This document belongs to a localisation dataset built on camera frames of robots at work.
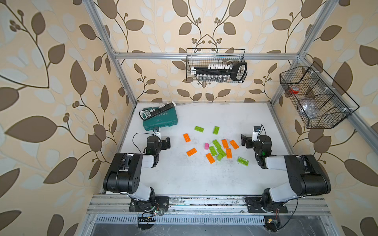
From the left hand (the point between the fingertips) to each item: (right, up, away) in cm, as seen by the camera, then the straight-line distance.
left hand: (159, 136), depth 95 cm
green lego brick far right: (+39, +3, +8) cm, 40 cm away
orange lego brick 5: (+33, -13, -4) cm, 36 cm away
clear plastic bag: (+79, +17, -25) cm, 84 cm away
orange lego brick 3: (+44, -5, +2) cm, 44 cm away
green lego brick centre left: (+35, -9, -1) cm, 37 cm away
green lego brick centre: (+41, -10, -1) cm, 42 cm away
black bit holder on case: (-14, +15, +11) cm, 23 cm away
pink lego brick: (+31, -6, -1) cm, 32 cm away
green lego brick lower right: (+53, -14, -6) cm, 55 cm away
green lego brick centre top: (+38, -5, +2) cm, 38 cm away
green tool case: (+3, +11, +13) cm, 17 cm away
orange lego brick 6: (+45, -11, -1) cm, 47 cm away
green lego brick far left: (+26, +4, +11) cm, 29 cm away
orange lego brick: (+18, -2, +5) cm, 19 cm away
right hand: (+60, +1, 0) cm, 60 cm away
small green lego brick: (+38, -12, -5) cm, 41 cm away
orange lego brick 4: (+49, -5, +2) cm, 49 cm away
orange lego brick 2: (+21, -10, -1) cm, 24 cm away
